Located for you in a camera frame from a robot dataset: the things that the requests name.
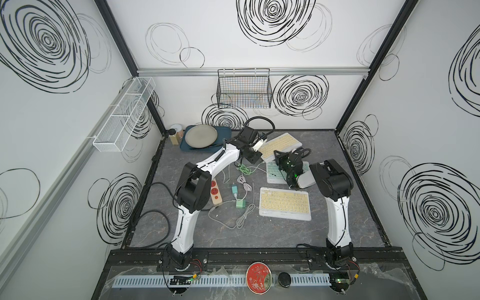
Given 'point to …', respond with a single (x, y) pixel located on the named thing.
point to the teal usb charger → (234, 189)
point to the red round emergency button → (259, 277)
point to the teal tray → (223, 132)
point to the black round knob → (284, 279)
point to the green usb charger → (240, 204)
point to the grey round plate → (200, 136)
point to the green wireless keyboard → (274, 175)
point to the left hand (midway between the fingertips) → (255, 154)
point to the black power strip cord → (156, 211)
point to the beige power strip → (215, 193)
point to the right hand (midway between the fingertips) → (273, 150)
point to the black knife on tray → (190, 148)
